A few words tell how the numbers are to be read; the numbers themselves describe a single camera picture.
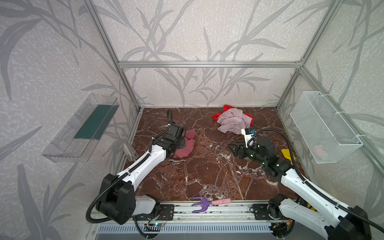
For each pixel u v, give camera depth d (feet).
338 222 1.30
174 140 2.11
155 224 2.32
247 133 2.20
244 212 2.47
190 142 3.00
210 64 3.10
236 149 2.26
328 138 2.04
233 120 3.25
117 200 1.32
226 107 3.67
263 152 1.93
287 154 3.08
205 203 2.47
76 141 2.08
